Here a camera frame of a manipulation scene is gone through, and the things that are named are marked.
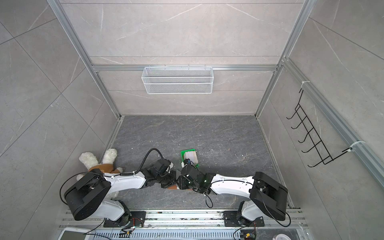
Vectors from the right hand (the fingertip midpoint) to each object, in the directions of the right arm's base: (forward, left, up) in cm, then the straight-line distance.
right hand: (178, 181), depth 81 cm
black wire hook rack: (+4, -64, +26) cm, 69 cm away
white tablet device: (-23, +46, 0) cm, 51 cm away
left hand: (+3, -2, -3) cm, 5 cm away
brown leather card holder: (-2, +3, -2) cm, 4 cm away
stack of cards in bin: (+16, -8, -1) cm, 18 cm away
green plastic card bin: (+19, -2, -1) cm, 19 cm away
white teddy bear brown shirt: (+10, +51, +5) cm, 52 cm away
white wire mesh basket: (+61, 0, +25) cm, 66 cm away
